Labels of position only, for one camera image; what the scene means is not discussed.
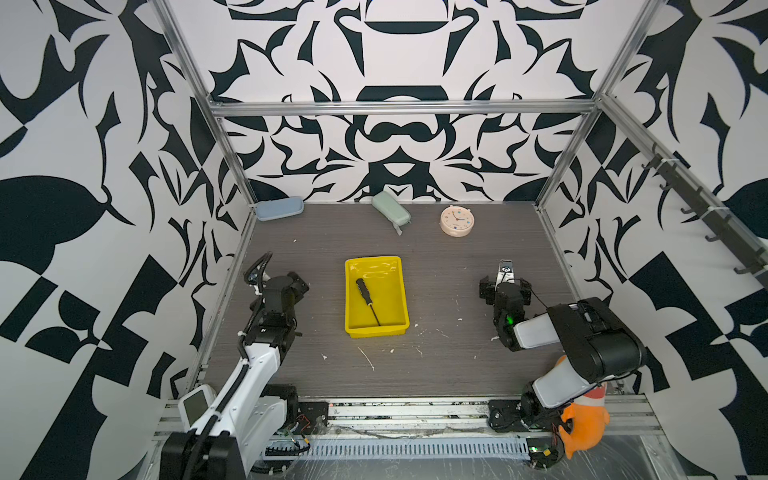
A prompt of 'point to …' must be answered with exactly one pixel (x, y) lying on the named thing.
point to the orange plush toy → (588, 419)
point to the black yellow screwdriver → (366, 296)
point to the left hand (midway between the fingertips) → (281, 277)
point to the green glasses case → (397, 215)
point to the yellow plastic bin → (384, 280)
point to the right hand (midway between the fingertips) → (508, 275)
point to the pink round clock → (456, 221)
